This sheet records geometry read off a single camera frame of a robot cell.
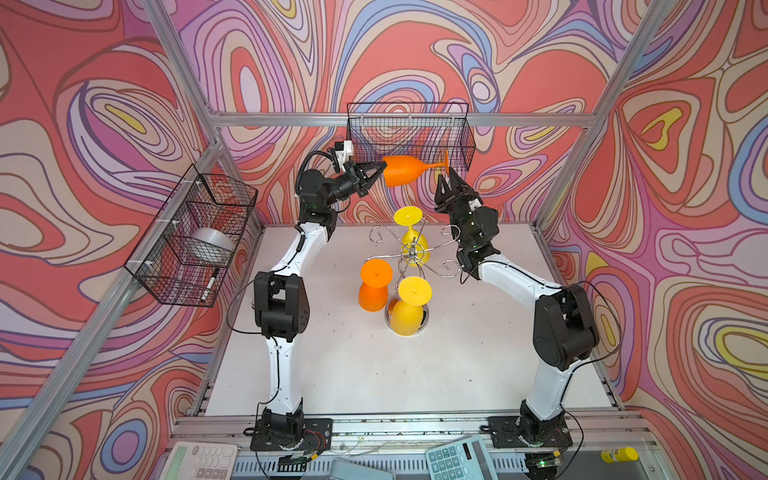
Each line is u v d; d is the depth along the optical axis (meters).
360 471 0.66
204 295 0.70
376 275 0.68
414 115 0.87
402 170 0.76
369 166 0.74
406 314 0.69
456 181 0.76
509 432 0.72
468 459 0.69
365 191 0.76
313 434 0.73
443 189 0.76
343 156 0.74
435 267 0.66
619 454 0.66
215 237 0.73
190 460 0.69
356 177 0.74
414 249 0.70
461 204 0.72
